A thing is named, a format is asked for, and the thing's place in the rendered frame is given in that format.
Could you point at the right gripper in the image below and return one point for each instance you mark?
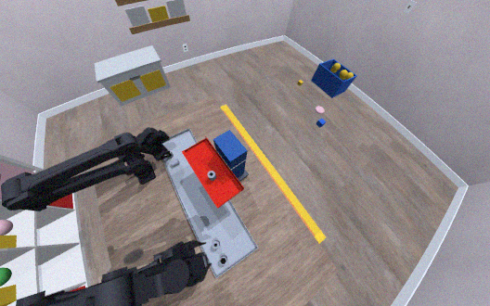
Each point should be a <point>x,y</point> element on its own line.
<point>189,247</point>

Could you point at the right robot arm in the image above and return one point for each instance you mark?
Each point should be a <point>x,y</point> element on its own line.
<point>131,287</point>

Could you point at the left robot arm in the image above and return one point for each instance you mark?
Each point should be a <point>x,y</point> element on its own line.
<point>22,190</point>

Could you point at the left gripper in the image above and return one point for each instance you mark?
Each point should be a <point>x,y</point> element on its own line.
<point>160,156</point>

